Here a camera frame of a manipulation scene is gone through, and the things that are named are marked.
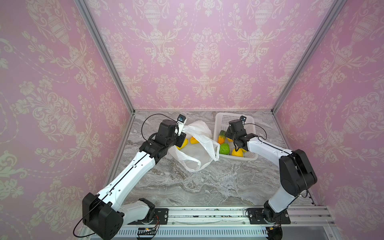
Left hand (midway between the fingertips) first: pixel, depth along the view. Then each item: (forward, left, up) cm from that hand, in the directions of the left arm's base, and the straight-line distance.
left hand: (182, 131), depth 77 cm
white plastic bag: (-1, -7, -25) cm, 26 cm away
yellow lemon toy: (-2, -34, -18) cm, 38 cm away
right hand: (+11, -30, -13) cm, 35 cm away
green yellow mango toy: (+11, -25, -20) cm, 33 cm away
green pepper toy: (+1, -25, -18) cm, 31 cm away
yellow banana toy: (+6, 0, -22) cm, 23 cm away
